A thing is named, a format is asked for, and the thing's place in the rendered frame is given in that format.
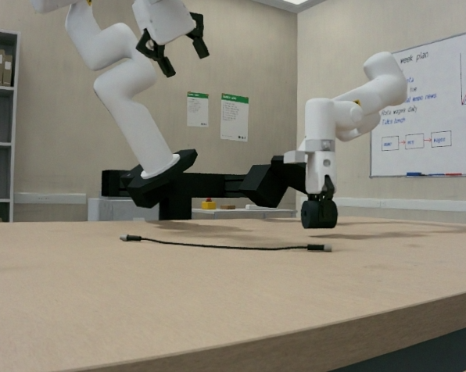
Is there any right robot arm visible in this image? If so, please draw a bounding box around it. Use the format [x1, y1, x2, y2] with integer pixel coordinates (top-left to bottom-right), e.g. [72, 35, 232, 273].
[30, 0, 180, 179]

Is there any black cable plug with metal tip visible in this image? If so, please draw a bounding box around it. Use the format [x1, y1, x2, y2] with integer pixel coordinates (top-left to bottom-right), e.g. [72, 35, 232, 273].
[120, 234, 142, 241]

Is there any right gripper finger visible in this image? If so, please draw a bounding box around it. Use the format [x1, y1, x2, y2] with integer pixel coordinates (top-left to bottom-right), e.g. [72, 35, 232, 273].
[185, 12, 210, 59]
[136, 29, 176, 78]

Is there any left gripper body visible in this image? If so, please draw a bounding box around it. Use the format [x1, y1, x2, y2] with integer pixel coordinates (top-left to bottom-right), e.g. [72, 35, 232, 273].
[305, 151, 337, 194]

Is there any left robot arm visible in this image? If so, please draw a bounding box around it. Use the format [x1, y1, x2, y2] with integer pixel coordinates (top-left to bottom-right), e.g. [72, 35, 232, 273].
[284, 52, 407, 163]

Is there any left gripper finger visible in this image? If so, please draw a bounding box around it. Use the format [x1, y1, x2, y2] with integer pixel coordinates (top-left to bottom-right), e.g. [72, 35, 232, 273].
[318, 175, 335, 222]
[307, 192, 319, 201]

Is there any dark grey hollow cylinder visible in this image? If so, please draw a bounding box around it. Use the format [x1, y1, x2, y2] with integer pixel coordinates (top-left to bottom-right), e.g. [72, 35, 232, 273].
[301, 201, 338, 229]

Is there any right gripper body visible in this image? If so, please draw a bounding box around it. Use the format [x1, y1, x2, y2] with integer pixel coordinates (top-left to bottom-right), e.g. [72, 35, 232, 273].
[132, 0, 195, 50]

